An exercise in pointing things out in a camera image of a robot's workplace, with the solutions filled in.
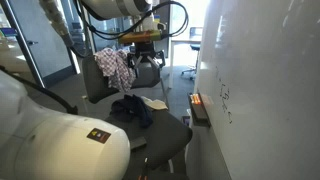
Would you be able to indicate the orange marker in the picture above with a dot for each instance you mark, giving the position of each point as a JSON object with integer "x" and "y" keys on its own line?
{"x": 195, "y": 99}

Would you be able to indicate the glass door with frame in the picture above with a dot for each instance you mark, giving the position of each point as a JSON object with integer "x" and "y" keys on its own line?
{"x": 46, "y": 46}

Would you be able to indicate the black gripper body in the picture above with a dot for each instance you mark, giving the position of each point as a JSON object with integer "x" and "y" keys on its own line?
{"x": 145, "y": 50}

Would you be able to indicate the orange and black tool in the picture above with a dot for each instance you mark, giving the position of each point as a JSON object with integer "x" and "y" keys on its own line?
{"x": 144, "y": 170}

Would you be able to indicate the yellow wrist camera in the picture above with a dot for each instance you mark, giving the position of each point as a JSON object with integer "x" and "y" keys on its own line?
{"x": 140, "y": 36}

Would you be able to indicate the dark gray office chair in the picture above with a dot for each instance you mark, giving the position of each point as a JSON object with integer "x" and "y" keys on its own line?
{"x": 160, "y": 136}

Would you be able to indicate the white table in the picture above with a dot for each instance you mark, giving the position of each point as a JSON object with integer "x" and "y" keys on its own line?
{"x": 180, "y": 41}

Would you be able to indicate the purple checkered cloth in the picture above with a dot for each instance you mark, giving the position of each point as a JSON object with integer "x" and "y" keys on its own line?
{"x": 115, "y": 68}

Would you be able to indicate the beige cloth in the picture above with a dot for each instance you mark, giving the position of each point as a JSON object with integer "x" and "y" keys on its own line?
{"x": 155, "y": 103}

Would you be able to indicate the dark door with signs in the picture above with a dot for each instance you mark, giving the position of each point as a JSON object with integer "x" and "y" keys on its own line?
{"x": 164, "y": 23}

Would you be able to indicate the large white whiteboard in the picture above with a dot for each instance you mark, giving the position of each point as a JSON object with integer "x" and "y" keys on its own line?
{"x": 266, "y": 86}

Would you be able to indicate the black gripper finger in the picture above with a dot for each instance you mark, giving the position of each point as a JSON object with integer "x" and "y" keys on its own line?
{"x": 134, "y": 62}
{"x": 156, "y": 63}

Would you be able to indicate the blue swivel office chair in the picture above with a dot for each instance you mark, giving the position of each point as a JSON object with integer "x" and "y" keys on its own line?
{"x": 194, "y": 50}

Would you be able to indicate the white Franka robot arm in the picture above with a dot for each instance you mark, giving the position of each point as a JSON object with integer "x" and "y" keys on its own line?
{"x": 50, "y": 143}

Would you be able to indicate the dark blue cloth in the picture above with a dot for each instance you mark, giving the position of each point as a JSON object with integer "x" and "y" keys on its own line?
{"x": 135, "y": 108}

